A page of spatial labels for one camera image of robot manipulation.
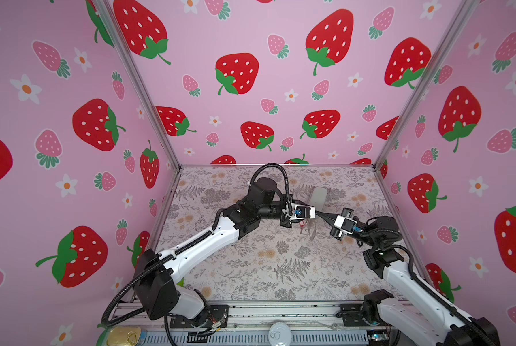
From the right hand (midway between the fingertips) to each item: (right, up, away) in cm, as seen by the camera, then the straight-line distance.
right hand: (317, 210), depth 67 cm
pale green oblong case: (+10, +2, +40) cm, 41 cm away
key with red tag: (0, -10, +30) cm, 31 cm away
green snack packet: (-49, -30, +14) cm, 59 cm away
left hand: (-2, +1, 0) cm, 2 cm away
